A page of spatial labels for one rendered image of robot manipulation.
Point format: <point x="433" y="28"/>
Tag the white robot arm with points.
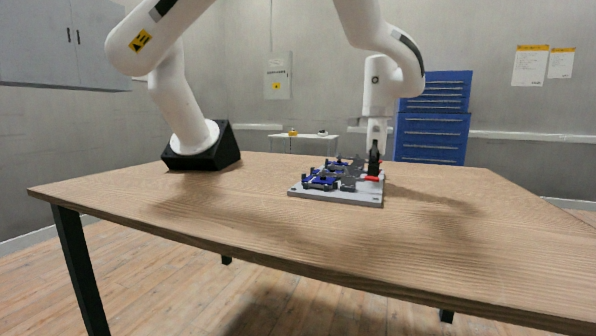
<point x="153" y="30"/>

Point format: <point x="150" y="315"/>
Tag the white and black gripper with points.
<point x="375" y="136"/>

